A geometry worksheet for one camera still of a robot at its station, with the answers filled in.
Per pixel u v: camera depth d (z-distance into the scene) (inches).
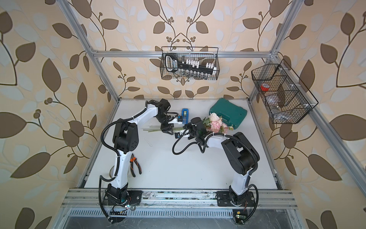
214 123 34.3
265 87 31.8
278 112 24.8
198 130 29.1
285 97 29.6
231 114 41.1
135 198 29.1
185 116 41.3
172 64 34.1
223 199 28.6
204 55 35.8
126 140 23.1
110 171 31.4
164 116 33.2
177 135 32.0
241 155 19.2
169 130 34.7
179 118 34.0
